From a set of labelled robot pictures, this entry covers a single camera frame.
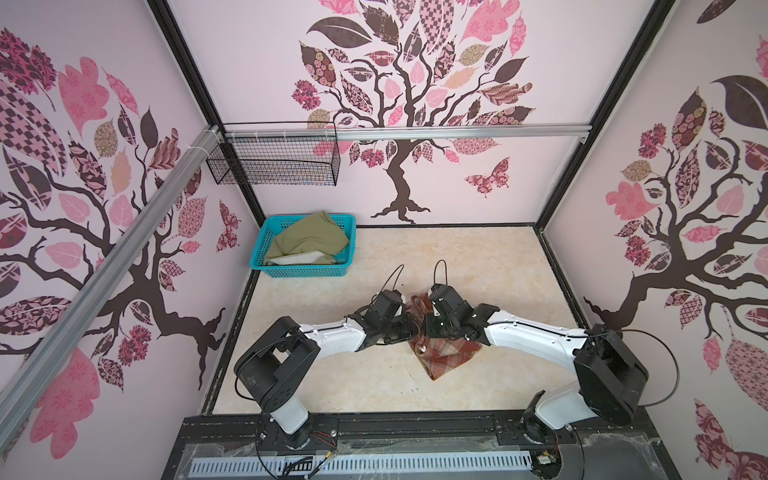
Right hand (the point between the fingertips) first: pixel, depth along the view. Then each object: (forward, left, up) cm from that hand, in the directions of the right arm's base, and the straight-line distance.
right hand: (421, 322), depth 86 cm
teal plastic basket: (+25, +28, -6) cm, 38 cm away
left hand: (-3, +1, -3) cm, 4 cm away
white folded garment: (+26, +38, -1) cm, 46 cm away
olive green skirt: (+38, +37, 0) cm, 53 cm away
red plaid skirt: (-9, -4, -4) cm, 11 cm away
